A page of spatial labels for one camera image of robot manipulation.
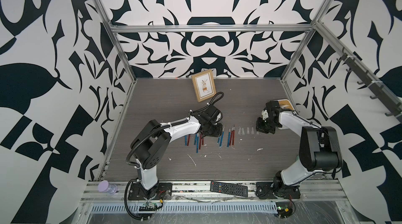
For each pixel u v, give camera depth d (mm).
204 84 1047
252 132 930
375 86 581
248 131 937
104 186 684
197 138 927
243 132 933
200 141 896
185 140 913
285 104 991
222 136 916
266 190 734
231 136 919
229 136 918
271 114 702
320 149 463
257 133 913
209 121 700
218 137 793
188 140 912
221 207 713
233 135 936
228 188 742
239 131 939
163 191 730
